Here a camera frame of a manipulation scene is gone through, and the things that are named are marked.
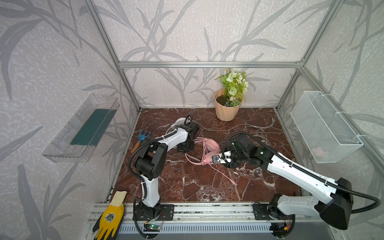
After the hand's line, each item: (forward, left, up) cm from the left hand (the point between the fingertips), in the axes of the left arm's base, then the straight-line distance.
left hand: (189, 146), depth 94 cm
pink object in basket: (-12, -66, +18) cm, 69 cm away
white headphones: (+17, +7, +4) cm, 19 cm away
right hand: (-9, -19, +15) cm, 26 cm away
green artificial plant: (+29, -28, +27) cm, 48 cm away
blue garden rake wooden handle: (+9, +34, -3) cm, 35 cm away
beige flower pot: (+22, -23, +8) cm, 33 cm away
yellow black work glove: (-42, +35, 0) cm, 55 cm away
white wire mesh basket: (-12, -61, +33) cm, 70 cm away
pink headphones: (-3, -13, +4) cm, 14 cm away
